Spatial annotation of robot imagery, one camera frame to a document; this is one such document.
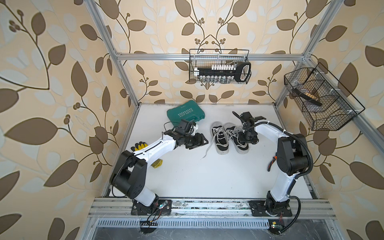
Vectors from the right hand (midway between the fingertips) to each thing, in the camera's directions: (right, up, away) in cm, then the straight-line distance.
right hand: (245, 141), depth 95 cm
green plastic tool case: (-37, +21, +17) cm, 45 cm away
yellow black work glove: (-56, -12, -6) cm, 58 cm away
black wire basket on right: (+33, +20, -21) cm, 44 cm away
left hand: (-28, +2, -11) cm, 30 cm away
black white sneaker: (-7, +6, +2) cm, 10 cm away
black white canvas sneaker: (-16, +3, +1) cm, 16 cm away
